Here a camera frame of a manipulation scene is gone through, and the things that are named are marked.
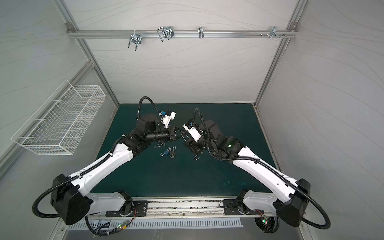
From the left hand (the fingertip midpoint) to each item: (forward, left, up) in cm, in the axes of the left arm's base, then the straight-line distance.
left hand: (189, 131), depth 69 cm
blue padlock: (+3, +16, -29) cm, 33 cm away
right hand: (0, -1, -3) cm, 3 cm away
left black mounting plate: (-28, +24, -29) cm, 47 cm away
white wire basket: (+1, +60, +2) cm, 60 cm away
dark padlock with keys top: (-7, +12, +1) cm, 14 cm away
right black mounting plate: (-27, -21, -26) cm, 43 cm away
